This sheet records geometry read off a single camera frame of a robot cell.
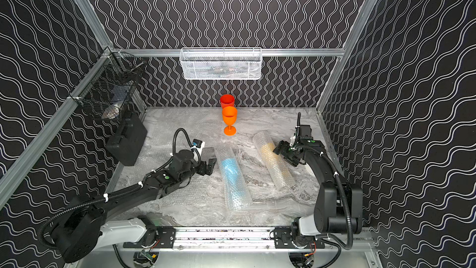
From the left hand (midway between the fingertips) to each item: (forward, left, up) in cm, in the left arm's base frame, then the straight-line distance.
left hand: (207, 154), depth 84 cm
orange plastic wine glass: (+25, -7, -1) cm, 26 cm away
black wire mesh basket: (+27, +54, +12) cm, 62 cm away
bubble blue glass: (-15, -15, -6) cm, 22 cm away
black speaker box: (+4, +40, -1) cm, 40 cm away
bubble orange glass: (-13, +1, -14) cm, 19 cm away
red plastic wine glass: (+38, -4, -2) cm, 39 cm away
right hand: (+5, -34, -4) cm, 34 cm away
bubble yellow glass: (+1, -31, -6) cm, 31 cm away
